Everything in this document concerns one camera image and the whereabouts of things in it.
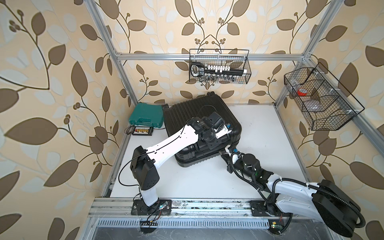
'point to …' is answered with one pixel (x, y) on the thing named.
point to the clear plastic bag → (312, 105)
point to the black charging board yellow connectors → (143, 130)
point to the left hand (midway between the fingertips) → (214, 136)
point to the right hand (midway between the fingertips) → (221, 155)
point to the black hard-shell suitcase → (178, 114)
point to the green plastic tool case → (147, 114)
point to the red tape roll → (302, 91)
